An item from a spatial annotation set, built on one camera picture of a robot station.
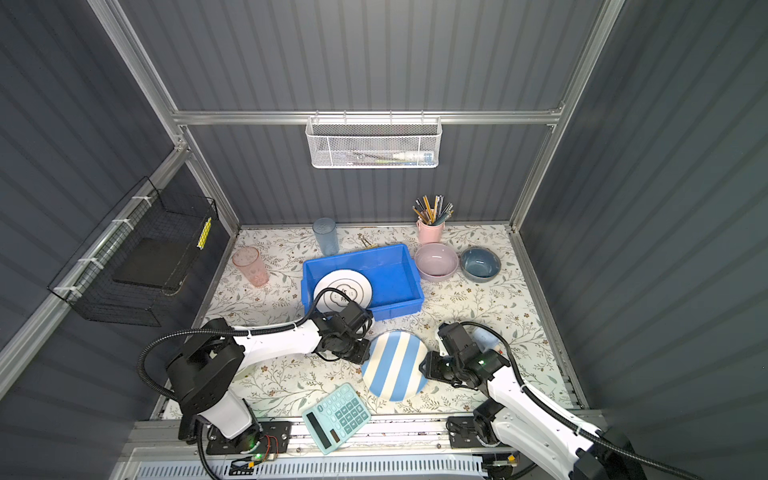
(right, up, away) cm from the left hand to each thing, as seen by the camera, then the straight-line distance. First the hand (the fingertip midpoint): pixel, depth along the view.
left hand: (370, 357), depth 86 cm
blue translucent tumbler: (-18, +38, +22) cm, 47 cm away
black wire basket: (-58, +41, -8) cm, 72 cm away
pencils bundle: (+23, +45, +25) cm, 56 cm away
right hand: (+16, -2, -4) cm, 17 cm away
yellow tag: (-46, +33, -5) cm, 57 cm away
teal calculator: (-8, -12, -11) cm, 18 cm away
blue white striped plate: (+6, -3, -3) cm, 8 cm away
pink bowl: (+22, +27, +20) cm, 40 cm away
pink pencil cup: (+21, +37, +25) cm, 49 cm away
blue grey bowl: (+38, +26, +19) cm, 50 cm away
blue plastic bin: (+7, +23, +18) cm, 30 cm away
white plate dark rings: (-6, +19, +13) cm, 24 cm away
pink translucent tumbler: (-38, +28, +6) cm, 48 cm away
